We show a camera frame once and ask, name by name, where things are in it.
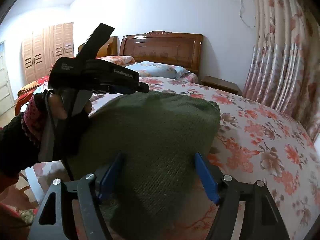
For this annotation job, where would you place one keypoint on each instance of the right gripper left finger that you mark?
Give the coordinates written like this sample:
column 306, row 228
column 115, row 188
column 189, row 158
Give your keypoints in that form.
column 71, row 210

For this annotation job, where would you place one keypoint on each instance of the green knit sweater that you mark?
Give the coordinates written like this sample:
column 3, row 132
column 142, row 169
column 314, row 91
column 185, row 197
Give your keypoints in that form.
column 157, row 135

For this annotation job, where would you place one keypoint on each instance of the dark sleeved left forearm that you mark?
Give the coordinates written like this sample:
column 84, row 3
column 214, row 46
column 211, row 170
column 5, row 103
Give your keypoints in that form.
column 21, row 140

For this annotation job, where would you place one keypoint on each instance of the left hand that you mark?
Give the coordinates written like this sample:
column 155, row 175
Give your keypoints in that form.
column 56, row 109

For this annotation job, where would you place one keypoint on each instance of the orange floral pillow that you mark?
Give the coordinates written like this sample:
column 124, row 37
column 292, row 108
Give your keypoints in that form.
column 119, row 60

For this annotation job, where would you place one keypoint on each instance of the beige louvered wardrobe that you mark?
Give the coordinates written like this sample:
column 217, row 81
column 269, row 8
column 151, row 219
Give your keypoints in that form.
column 40, row 52

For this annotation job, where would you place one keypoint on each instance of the red blanket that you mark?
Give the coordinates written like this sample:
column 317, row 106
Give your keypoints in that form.
column 26, row 92

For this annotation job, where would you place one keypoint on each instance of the light blue floral pillow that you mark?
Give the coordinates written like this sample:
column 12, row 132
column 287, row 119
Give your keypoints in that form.
column 152, row 69

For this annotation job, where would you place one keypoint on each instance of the brown wooden headboard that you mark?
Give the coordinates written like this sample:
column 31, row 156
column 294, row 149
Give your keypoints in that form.
column 179, row 49

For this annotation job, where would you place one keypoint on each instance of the wooden nightstand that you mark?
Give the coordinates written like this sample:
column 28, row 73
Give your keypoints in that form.
column 223, row 85

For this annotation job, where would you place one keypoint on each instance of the pink floral curtain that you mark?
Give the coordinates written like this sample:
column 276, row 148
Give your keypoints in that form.
column 284, row 72

